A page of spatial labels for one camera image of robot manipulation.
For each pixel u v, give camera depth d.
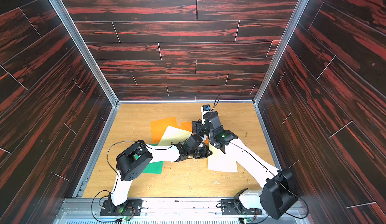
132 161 0.52
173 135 1.02
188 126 1.07
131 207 0.73
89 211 0.73
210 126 0.57
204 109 0.69
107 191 0.67
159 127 1.07
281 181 0.40
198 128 0.71
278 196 0.40
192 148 0.72
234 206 0.66
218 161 0.87
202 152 0.80
